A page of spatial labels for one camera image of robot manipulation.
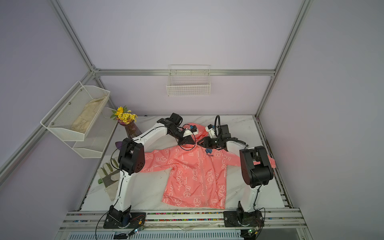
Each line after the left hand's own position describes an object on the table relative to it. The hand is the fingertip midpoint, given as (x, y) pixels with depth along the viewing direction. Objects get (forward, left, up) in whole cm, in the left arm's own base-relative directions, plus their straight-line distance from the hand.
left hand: (192, 142), depth 93 cm
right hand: (-1, -5, -2) cm, 6 cm away
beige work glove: (-18, +50, -9) cm, 54 cm away
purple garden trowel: (+4, +51, -8) cm, 52 cm away
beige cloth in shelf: (0, +56, +21) cm, 60 cm away
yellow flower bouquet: (+9, +40, +15) cm, 44 cm away
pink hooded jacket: (-18, -4, -9) cm, 20 cm away
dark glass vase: (+7, +39, +4) cm, 39 cm away
